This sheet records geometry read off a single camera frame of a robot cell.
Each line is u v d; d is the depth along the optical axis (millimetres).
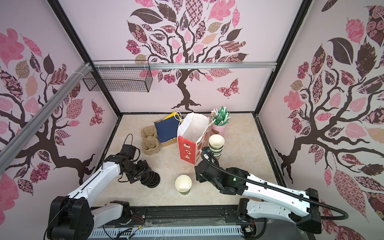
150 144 952
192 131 1008
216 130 964
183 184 812
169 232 697
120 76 949
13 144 516
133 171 712
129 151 680
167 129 1071
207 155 589
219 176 499
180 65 923
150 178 811
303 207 405
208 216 745
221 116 947
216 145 794
